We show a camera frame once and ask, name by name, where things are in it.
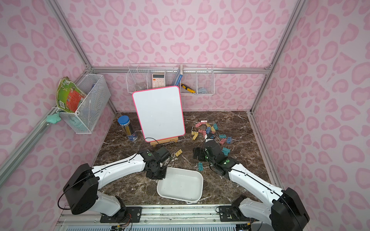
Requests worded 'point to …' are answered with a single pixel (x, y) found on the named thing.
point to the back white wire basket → (192, 79)
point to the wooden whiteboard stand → (165, 141)
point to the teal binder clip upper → (215, 126)
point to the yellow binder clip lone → (178, 153)
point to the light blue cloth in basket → (202, 91)
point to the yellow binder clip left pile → (195, 134)
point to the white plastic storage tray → (181, 184)
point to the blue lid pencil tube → (124, 121)
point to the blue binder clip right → (229, 140)
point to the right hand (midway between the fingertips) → (198, 149)
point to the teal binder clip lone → (200, 166)
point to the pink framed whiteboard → (160, 113)
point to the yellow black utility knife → (188, 88)
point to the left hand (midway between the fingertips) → (163, 174)
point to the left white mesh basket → (83, 120)
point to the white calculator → (158, 80)
